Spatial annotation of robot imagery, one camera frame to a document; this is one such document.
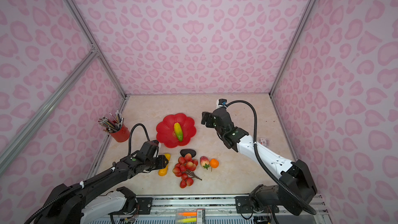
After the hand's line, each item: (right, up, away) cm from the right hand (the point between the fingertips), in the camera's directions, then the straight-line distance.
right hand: (209, 112), depth 80 cm
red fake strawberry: (-2, -27, +4) cm, 27 cm away
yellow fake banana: (-24, -31, 0) cm, 39 cm away
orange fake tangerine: (+3, -27, +3) cm, 28 cm away
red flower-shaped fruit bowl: (-27, -14, +20) cm, 37 cm away
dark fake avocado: (-14, -22, +8) cm, 27 cm away
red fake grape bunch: (-12, -28, 0) cm, 31 cm away
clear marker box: (-9, -47, -9) cm, 49 cm away
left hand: (-23, -26, +5) cm, 35 cm away
